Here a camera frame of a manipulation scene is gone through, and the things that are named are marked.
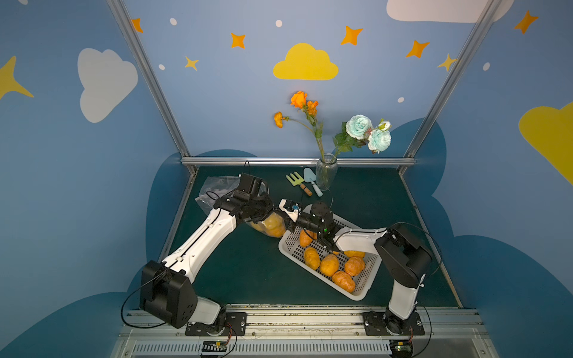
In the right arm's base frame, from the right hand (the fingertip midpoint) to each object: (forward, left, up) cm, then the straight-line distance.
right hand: (279, 205), depth 83 cm
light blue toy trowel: (+34, -13, -19) cm, 41 cm away
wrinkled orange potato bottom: (-22, -25, -14) cm, 36 cm away
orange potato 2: (-11, -30, -14) cm, 36 cm away
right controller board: (-40, -44, -23) cm, 64 cm away
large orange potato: (-5, +2, -8) cm, 9 cm away
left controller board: (-44, +19, -22) cm, 53 cm away
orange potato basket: (-7, -11, -13) cm, 18 cm away
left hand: (-1, 0, +2) cm, 2 cm away
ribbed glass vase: (+24, -19, -4) cm, 31 cm away
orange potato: (-17, -20, -14) cm, 30 cm away
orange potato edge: (-15, -14, -13) cm, 24 cm away
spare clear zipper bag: (+16, +33, -12) cm, 39 cm away
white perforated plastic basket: (-9, -5, -17) cm, 20 cm away
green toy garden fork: (+29, -7, -20) cm, 36 cm away
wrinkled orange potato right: (-17, -30, -14) cm, 36 cm away
